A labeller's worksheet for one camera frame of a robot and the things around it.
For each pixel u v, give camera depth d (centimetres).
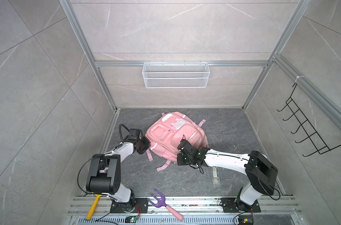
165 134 93
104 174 45
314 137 65
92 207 72
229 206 73
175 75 101
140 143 80
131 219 69
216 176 82
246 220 70
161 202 75
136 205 73
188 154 65
